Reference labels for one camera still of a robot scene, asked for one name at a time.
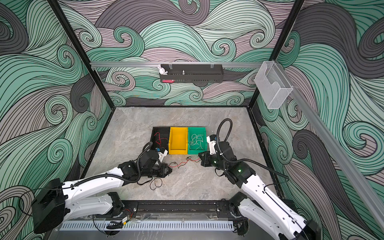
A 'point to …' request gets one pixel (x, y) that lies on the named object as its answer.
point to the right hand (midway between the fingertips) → (198, 155)
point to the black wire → (155, 183)
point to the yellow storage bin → (178, 144)
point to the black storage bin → (164, 132)
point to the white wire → (196, 139)
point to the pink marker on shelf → (168, 81)
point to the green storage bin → (197, 130)
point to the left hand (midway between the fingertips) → (173, 170)
